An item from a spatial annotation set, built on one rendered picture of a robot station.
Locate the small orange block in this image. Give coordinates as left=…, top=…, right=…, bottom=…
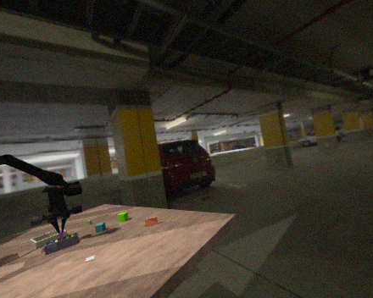
left=145, top=216, right=158, bottom=227

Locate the teal cube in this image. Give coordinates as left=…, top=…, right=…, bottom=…
left=96, top=222, right=106, bottom=232

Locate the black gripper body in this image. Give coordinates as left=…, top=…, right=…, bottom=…
left=31, top=198, right=82, bottom=226

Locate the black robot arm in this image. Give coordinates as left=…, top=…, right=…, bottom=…
left=0, top=154, right=82, bottom=201

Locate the beige shallow tray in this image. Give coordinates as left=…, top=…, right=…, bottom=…
left=30, top=230, right=67, bottom=249

